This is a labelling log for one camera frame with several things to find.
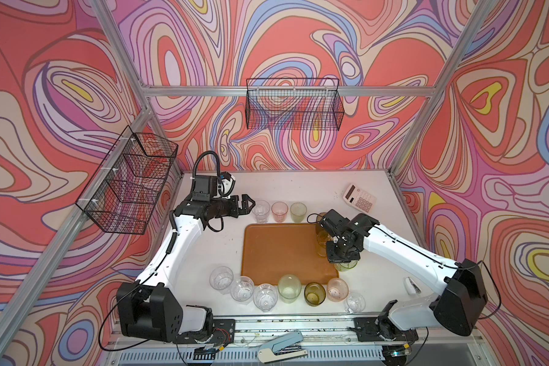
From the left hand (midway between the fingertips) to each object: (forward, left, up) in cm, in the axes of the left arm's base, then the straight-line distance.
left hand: (246, 202), depth 80 cm
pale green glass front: (-23, -15, -21) cm, 35 cm away
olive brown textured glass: (-12, -23, +9) cm, 28 cm away
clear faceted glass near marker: (+11, -4, -19) cm, 22 cm away
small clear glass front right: (-28, -38, -22) cm, 52 cm away
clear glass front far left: (-20, +10, -21) cm, 30 cm away
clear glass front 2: (-26, -7, -22) cm, 34 cm away
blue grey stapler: (-41, -13, -19) cm, 47 cm away
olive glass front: (-25, -24, -23) cm, 42 cm away
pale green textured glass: (+8, -20, -16) cm, 27 cm away
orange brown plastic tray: (-8, -8, -22) cm, 25 cm away
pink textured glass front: (-24, -33, -22) cm, 46 cm away
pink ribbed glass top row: (+10, -12, -19) cm, 25 cm away
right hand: (-18, -32, -12) cm, 39 cm away
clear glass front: (-23, +2, -22) cm, 32 cm away
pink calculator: (+17, -50, -19) cm, 56 cm away
